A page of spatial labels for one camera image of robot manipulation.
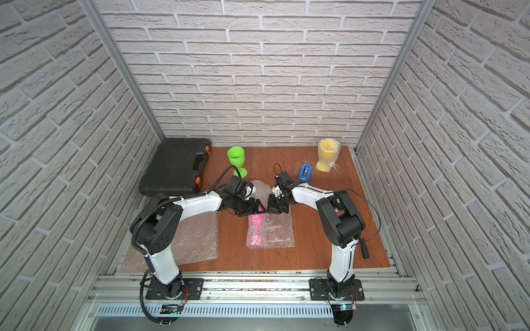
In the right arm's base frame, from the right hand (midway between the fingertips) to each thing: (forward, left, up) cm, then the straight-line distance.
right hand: (269, 210), depth 93 cm
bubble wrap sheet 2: (-12, +32, -1) cm, 34 cm away
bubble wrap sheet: (-9, +1, -1) cm, 10 cm away
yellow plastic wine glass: (+24, -30, +14) cm, 41 cm away
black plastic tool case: (+24, +46, +6) cm, 53 cm away
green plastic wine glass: (+21, +14, +14) cm, 29 cm away
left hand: (-2, +3, +3) cm, 4 cm away
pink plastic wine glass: (-8, +6, +6) cm, 11 cm away
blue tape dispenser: (+18, -19, +2) cm, 27 cm away
